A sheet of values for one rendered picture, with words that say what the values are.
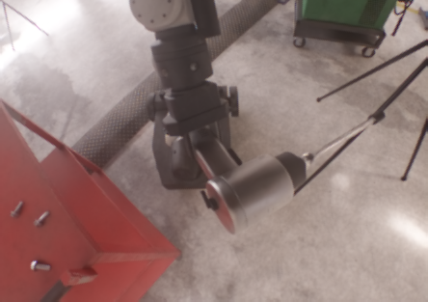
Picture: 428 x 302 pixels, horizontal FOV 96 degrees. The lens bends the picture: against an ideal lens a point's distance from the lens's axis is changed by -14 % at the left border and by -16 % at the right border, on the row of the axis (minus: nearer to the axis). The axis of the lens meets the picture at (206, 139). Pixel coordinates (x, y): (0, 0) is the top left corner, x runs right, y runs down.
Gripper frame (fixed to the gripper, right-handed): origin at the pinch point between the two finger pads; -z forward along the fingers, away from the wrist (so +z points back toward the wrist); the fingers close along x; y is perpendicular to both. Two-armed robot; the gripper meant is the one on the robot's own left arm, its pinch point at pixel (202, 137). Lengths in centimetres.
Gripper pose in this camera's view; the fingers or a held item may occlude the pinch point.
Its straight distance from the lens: 41.9
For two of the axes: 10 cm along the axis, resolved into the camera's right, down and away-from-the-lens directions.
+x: 8.8, -3.7, 3.0
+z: -2.2, -8.7, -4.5
